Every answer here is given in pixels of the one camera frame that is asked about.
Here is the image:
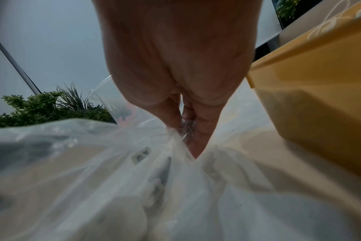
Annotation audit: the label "person's right hand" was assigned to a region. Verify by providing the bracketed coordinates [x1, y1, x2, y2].
[92, 0, 264, 160]

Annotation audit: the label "yellow tray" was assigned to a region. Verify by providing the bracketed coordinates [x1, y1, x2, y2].
[246, 2, 361, 184]

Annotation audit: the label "clear zip bag with tea bags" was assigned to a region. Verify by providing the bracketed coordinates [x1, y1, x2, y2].
[0, 117, 361, 241]

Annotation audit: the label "clear storage box pink latches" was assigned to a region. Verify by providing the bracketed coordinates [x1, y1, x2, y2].
[88, 73, 169, 129]

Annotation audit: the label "green hedge plant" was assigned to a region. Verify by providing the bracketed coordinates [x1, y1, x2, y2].
[0, 82, 116, 128]
[275, 0, 301, 21]

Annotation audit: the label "white roller blind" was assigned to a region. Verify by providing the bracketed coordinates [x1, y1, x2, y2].
[0, 0, 282, 95]

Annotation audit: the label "beige bench seat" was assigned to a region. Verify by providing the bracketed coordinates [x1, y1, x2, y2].
[280, 0, 357, 48]

